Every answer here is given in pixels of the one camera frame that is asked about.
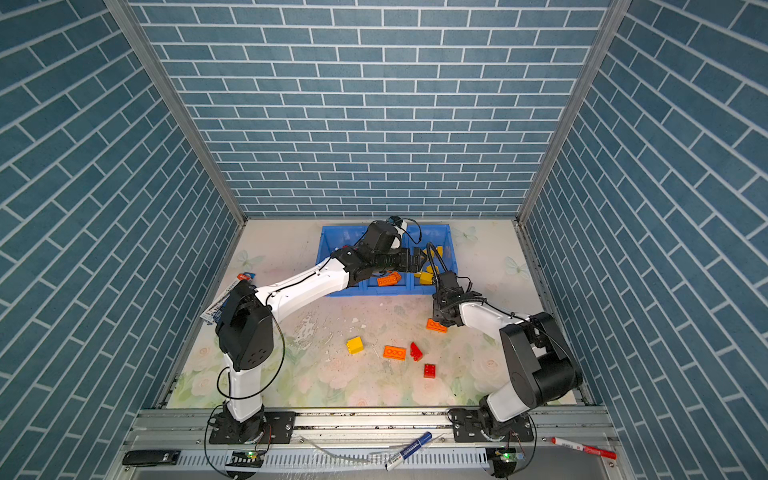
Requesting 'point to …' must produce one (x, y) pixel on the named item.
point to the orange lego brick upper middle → (390, 280)
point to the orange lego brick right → (432, 325)
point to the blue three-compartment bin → (438, 236)
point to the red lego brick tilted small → (415, 352)
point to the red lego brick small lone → (430, 371)
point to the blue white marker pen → (400, 457)
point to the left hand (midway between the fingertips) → (424, 259)
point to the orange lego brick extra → (397, 353)
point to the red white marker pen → (585, 448)
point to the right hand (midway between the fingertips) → (447, 311)
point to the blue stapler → (213, 313)
